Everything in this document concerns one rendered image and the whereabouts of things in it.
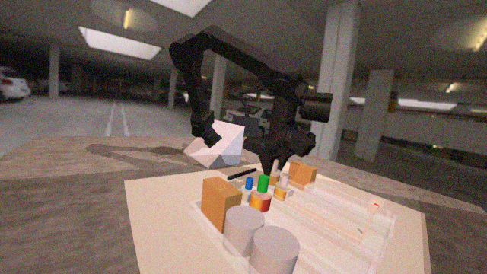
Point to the orange block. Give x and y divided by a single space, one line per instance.
217 197
302 173

